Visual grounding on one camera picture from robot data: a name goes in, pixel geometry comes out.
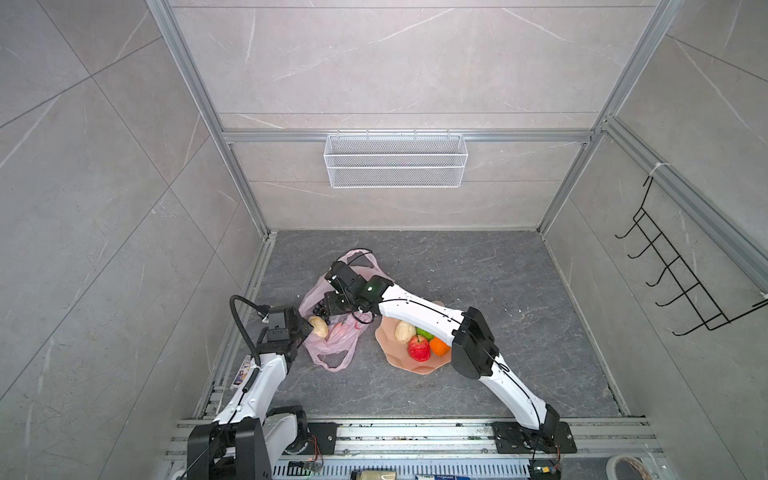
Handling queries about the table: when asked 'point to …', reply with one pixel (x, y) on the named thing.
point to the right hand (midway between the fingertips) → (329, 303)
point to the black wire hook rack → (692, 288)
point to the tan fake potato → (320, 326)
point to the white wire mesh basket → (390, 161)
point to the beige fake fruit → (403, 331)
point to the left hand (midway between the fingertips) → (301, 317)
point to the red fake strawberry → (419, 348)
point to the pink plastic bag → (336, 350)
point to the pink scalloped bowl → (397, 351)
